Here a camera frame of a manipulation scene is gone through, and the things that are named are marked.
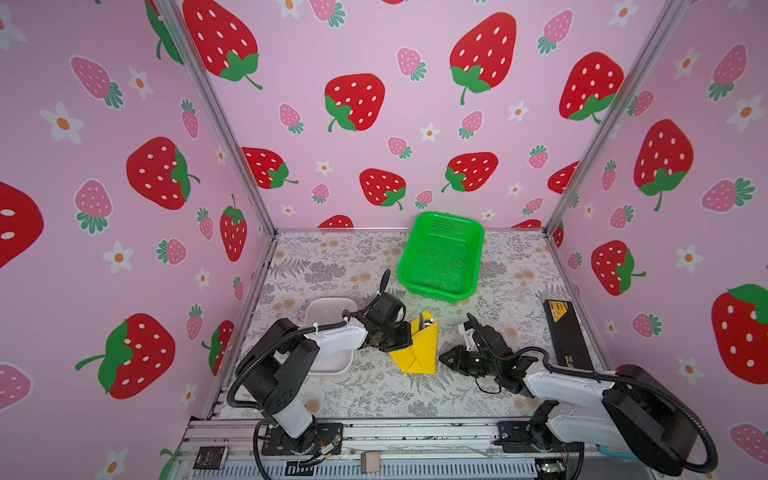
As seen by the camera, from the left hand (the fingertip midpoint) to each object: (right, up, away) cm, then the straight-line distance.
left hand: (416, 341), depth 87 cm
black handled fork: (+4, +4, +7) cm, 9 cm away
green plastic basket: (+11, +25, +26) cm, 38 cm away
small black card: (-50, -23, -17) cm, 58 cm away
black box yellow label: (+46, 0, +1) cm, 46 cm away
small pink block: (-12, -23, -18) cm, 32 cm away
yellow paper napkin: (+1, -4, -1) cm, 5 cm away
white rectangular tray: (-28, +8, +6) cm, 30 cm away
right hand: (+6, -4, -4) cm, 8 cm away
